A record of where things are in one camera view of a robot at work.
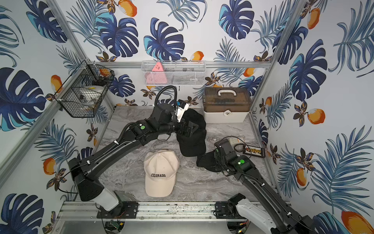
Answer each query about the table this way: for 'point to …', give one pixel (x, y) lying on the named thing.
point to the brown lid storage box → (227, 105)
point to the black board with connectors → (257, 151)
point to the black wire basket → (83, 93)
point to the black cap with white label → (207, 160)
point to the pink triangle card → (157, 76)
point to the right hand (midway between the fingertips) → (212, 152)
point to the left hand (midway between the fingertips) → (191, 120)
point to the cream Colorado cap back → (160, 167)
